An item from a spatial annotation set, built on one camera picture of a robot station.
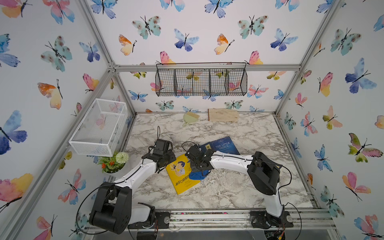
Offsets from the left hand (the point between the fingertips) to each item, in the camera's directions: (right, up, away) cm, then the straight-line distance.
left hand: (174, 155), depth 90 cm
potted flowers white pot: (-29, -2, -12) cm, 32 cm away
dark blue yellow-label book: (+19, +4, +9) cm, 22 cm away
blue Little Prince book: (+32, +5, +11) cm, 35 cm away
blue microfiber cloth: (+15, -10, -6) cm, 19 cm away
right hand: (+13, -6, -1) cm, 14 cm away
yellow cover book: (+3, -10, -1) cm, 10 cm away
